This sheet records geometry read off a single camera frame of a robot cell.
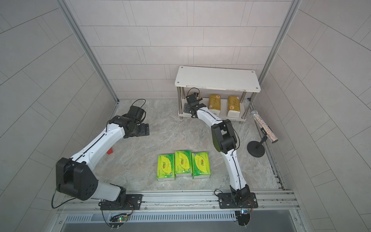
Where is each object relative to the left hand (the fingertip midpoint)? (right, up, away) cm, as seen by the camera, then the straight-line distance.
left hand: (143, 130), depth 85 cm
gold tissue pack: (+44, +16, +13) cm, 49 cm away
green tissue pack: (+15, -19, -8) cm, 25 cm away
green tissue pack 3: (+34, -18, -8) cm, 39 cm away
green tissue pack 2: (+24, -18, -6) cm, 30 cm away
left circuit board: (-5, -39, -19) cm, 44 cm away
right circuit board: (+53, -40, -16) cm, 68 cm away
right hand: (+28, +14, +21) cm, 38 cm away
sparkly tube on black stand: (+68, -12, +4) cm, 70 cm away
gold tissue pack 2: (+57, +14, +11) cm, 60 cm away
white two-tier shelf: (+44, +31, +1) cm, 54 cm away
